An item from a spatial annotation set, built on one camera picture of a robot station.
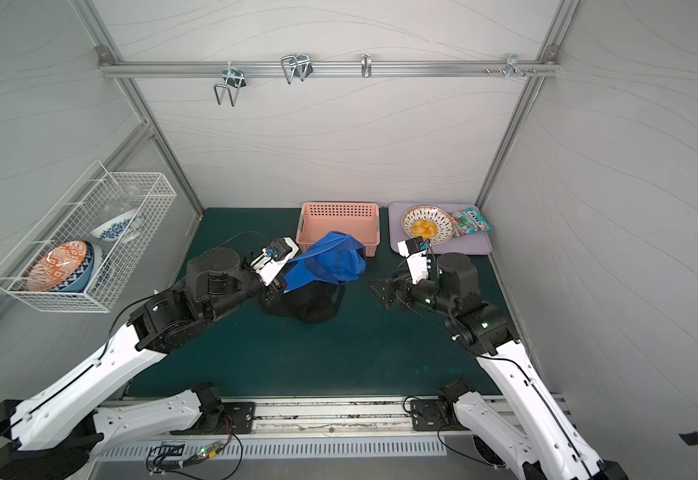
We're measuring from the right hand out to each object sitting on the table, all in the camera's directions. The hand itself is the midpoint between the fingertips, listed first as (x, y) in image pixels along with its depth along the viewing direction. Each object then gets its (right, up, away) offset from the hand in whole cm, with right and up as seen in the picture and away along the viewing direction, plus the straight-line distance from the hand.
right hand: (382, 277), depth 67 cm
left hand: (-20, +4, -5) cm, 21 cm away
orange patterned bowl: (-67, +3, -5) cm, 67 cm away
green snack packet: (+38, +15, +48) cm, 63 cm away
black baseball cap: (-20, -12, +24) cm, 33 cm away
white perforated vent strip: (-22, -42, +3) cm, 47 cm away
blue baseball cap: (-11, +3, +13) cm, 18 cm away
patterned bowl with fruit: (+23, +15, +48) cm, 55 cm away
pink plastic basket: (-4, +15, +49) cm, 51 cm away
